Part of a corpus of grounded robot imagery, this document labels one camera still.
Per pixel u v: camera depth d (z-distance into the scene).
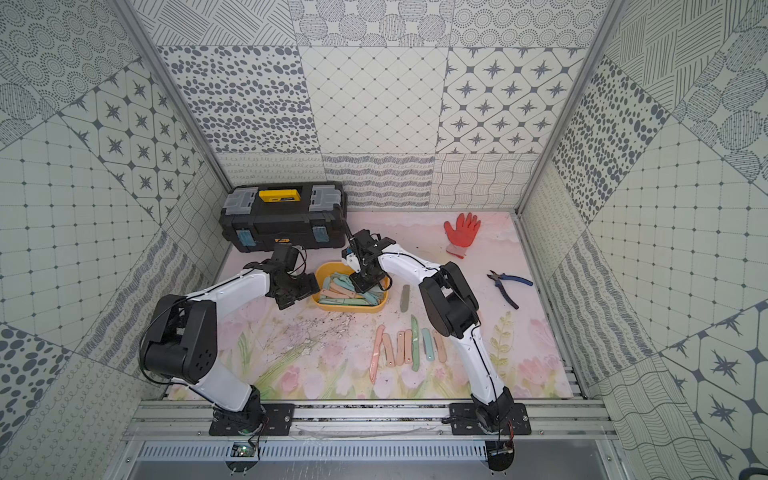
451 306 0.57
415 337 0.88
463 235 1.13
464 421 0.73
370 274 0.82
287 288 0.80
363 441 0.72
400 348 0.85
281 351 0.86
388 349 0.86
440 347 0.86
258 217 0.95
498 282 0.99
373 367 0.83
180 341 0.46
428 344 0.86
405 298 0.98
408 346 0.86
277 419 0.74
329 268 0.98
